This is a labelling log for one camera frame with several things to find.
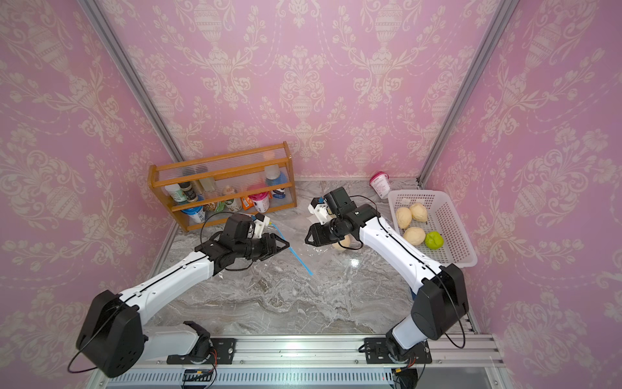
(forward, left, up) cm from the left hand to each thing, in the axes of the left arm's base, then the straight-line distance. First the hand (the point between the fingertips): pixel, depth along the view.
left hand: (287, 248), depth 80 cm
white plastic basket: (+6, -63, -10) cm, 64 cm away
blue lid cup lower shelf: (+19, +39, -7) cm, 44 cm away
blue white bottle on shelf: (+33, +8, 0) cm, 34 cm away
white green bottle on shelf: (+20, +42, +4) cm, 47 cm away
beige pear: (+19, -45, -7) cm, 50 cm away
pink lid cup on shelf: (+25, +13, -5) cm, 29 cm away
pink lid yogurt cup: (+41, -39, -8) cm, 57 cm away
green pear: (+9, -55, -8) cm, 56 cm away
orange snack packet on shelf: (+29, +21, -11) cm, 37 cm away
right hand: (+2, -8, +3) cm, 9 cm away
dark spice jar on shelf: (+21, +38, +7) cm, 44 cm away
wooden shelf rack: (+24, +34, +1) cm, 42 cm away
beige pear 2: (+23, -53, -8) cm, 58 cm away
